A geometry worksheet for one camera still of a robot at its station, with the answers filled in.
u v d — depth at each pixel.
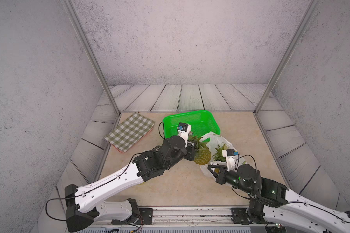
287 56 0.87
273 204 0.48
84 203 0.39
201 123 1.12
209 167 0.67
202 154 0.62
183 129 0.54
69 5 0.70
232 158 0.60
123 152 0.96
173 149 0.45
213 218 0.74
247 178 0.49
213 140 0.83
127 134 1.08
